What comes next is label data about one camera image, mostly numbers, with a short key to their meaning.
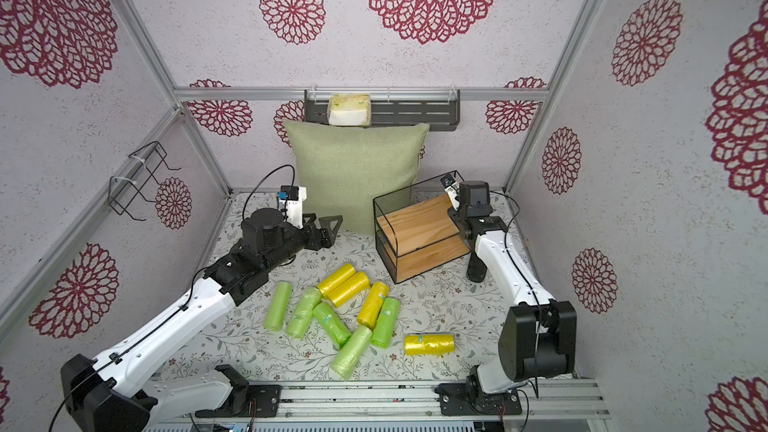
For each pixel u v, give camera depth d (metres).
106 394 0.37
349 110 0.90
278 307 0.87
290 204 0.61
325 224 0.64
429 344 0.79
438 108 0.94
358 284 0.92
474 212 0.64
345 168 0.87
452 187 0.74
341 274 0.95
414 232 0.88
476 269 0.96
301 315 0.85
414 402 0.75
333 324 0.82
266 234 0.52
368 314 0.86
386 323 0.84
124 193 0.73
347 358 0.79
